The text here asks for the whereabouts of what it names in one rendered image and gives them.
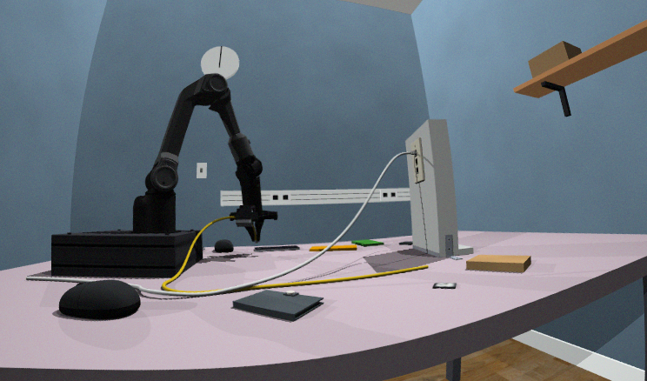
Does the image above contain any white cable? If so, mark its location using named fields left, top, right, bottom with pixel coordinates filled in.
left=26, top=152, right=410, bottom=297

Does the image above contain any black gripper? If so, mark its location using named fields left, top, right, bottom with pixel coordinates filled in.
left=230, top=199, right=277, bottom=242

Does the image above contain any orange flat rectangular block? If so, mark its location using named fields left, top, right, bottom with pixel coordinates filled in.
left=310, top=245, right=357, bottom=251

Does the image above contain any tan flat rectangular block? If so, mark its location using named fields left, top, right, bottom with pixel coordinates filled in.
left=466, top=255, right=531, bottom=272

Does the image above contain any green flat rectangular block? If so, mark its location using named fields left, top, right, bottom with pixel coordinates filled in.
left=351, top=240, right=384, bottom=246

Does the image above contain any black computer mouse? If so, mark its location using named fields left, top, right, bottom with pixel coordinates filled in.
left=59, top=280, right=141, bottom=319

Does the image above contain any beige wall plate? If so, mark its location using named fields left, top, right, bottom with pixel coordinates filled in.
left=411, top=137, right=425, bottom=184

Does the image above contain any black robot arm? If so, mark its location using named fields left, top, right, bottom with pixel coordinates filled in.
left=131, top=73, right=263, bottom=233

